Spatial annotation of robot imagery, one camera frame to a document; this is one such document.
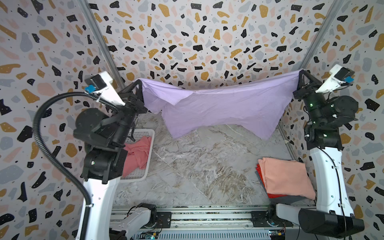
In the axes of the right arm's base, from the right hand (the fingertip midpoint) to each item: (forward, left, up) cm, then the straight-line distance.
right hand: (304, 66), depth 49 cm
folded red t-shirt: (-24, -3, -59) cm, 64 cm away
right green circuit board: (-40, -5, -62) cm, 74 cm away
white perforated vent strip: (-42, +31, -61) cm, 81 cm away
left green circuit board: (-42, +58, -61) cm, 94 cm away
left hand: (-9, +52, +2) cm, 53 cm away
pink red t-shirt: (-5, +72, -53) cm, 89 cm away
